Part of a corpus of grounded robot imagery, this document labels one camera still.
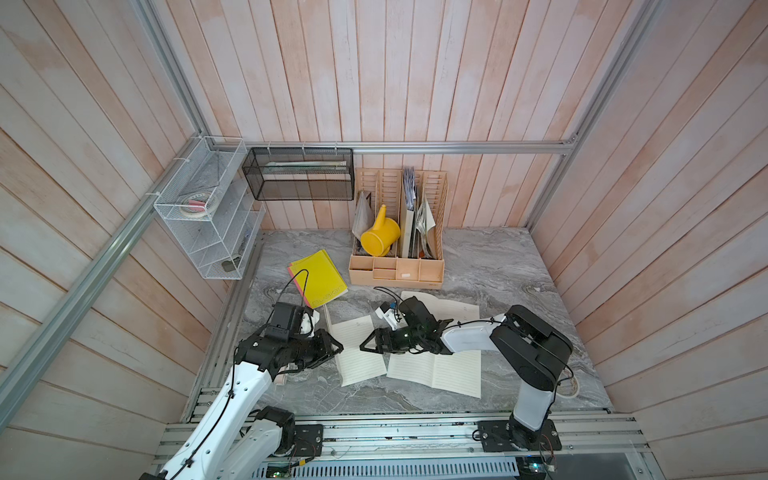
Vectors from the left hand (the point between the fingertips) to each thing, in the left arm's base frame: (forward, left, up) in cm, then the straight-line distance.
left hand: (338, 354), depth 75 cm
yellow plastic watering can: (+36, -10, +4) cm, 38 cm away
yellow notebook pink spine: (+32, +11, -11) cm, 36 cm away
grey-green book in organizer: (+36, -19, +14) cm, 43 cm away
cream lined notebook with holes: (0, -33, -13) cm, 36 cm away
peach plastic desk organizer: (+45, -17, +4) cm, 49 cm away
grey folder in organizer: (+48, -5, +3) cm, 48 cm away
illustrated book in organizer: (+43, -26, +6) cm, 50 cm away
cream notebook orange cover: (+2, -3, -13) cm, 14 cm away
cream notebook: (+20, -32, -12) cm, 40 cm away
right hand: (+5, -8, -9) cm, 13 cm away
